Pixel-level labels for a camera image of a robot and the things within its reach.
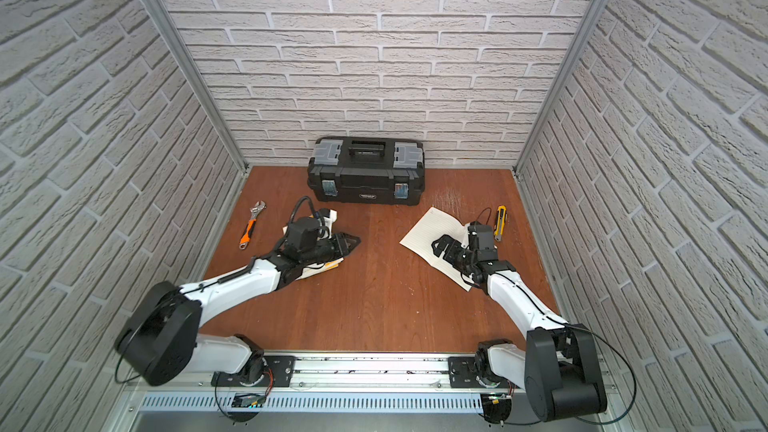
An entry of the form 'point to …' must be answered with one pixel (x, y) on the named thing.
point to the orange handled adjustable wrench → (256, 209)
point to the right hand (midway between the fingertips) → (447, 250)
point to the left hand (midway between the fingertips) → (365, 238)
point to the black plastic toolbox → (367, 170)
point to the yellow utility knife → (501, 217)
